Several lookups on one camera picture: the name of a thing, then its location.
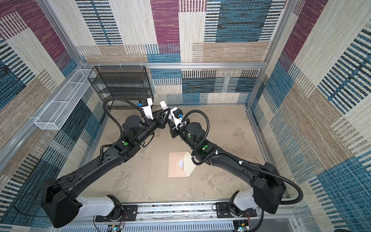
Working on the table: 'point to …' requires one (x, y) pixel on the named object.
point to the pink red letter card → (181, 163)
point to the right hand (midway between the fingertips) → (169, 117)
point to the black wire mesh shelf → (131, 82)
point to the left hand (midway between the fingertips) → (169, 107)
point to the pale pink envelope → (174, 170)
